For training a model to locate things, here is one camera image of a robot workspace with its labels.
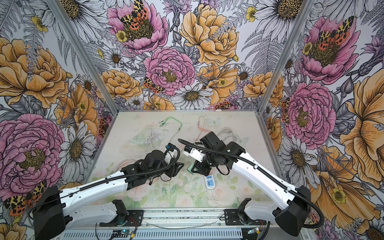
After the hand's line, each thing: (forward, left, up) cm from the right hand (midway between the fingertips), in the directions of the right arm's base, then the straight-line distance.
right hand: (197, 172), depth 70 cm
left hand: (+6, +10, -6) cm, 13 cm away
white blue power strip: (+1, -7, -16) cm, 17 cm away
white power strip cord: (+35, -26, -19) cm, 47 cm away
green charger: (+1, +4, +2) cm, 4 cm away
